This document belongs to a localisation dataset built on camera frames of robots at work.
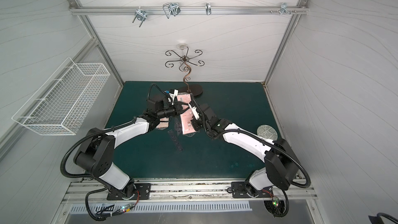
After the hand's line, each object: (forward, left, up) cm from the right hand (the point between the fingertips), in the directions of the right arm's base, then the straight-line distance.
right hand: (194, 114), depth 83 cm
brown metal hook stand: (+30, +8, +8) cm, 32 cm away
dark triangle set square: (+2, +12, -17) cm, 21 cm away
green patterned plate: (-1, -44, -16) cm, 47 cm away
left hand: (+2, +1, +4) cm, 4 cm away
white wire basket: (-9, +59, +16) cm, 62 cm away
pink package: (-1, +4, +2) cm, 5 cm away
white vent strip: (-41, +8, -17) cm, 45 cm away
